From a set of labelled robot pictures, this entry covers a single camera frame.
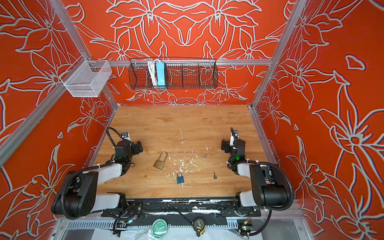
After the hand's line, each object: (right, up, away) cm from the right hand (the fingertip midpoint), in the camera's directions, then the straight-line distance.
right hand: (230, 137), depth 92 cm
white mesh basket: (-91, +37, -2) cm, 99 cm away
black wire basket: (-32, +42, +6) cm, 53 cm away
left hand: (-62, -3, 0) cm, 62 cm away
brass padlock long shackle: (-44, -15, -4) cm, 47 cm away
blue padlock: (-31, -22, -10) cm, 39 cm away
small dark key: (-11, -21, -8) cm, 25 cm away
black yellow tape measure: (-21, -37, -26) cm, 50 cm away
